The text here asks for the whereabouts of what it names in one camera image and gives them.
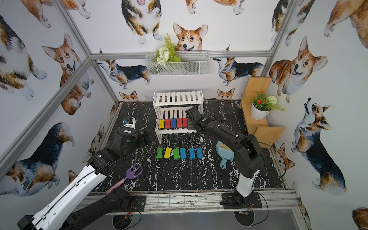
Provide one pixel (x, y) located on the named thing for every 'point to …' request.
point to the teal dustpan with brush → (225, 152)
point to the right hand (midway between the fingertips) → (197, 118)
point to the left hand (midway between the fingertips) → (143, 129)
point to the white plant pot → (258, 114)
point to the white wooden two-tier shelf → (174, 104)
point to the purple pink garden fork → (130, 174)
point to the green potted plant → (262, 102)
